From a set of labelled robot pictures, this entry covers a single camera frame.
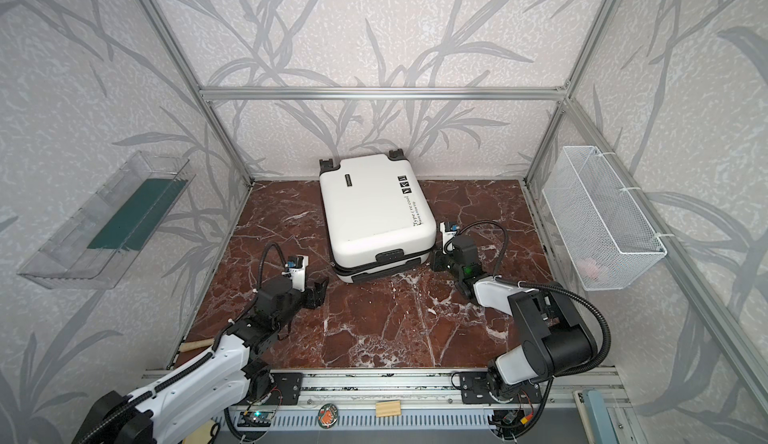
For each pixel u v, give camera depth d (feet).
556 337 1.45
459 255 2.36
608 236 1.99
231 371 1.81
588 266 2.40
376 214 2.77
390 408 2.33
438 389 2.47
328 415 2.29
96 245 2.07
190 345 2.60
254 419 2.34
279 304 2.15
